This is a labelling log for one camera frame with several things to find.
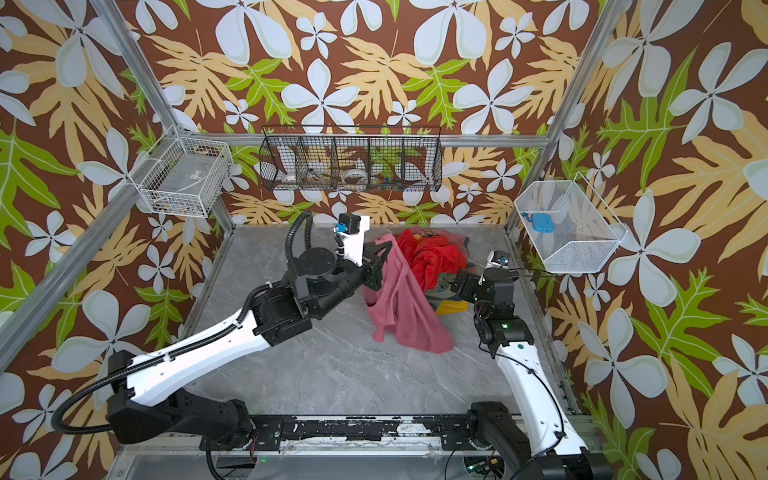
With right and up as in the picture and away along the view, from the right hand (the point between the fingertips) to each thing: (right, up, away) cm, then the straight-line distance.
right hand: (472, 273), depth 79 cm
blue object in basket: (+22, +15, +7) cm, 27 cm away
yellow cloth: (-2, -11, +15) cm, 19 cm away
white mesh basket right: (+29, +12, +3) cm, 32 cm away
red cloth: (-10, +5, +9) cm, 14 cm away
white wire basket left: (-83, +28, +7) cm, 88 cm away
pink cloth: (-19, -8, -8) cm, 23 cm away
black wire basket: (-34, +37, +18) cm, 54 cm away
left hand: (-23, +8, -21) cm, 32 cm away
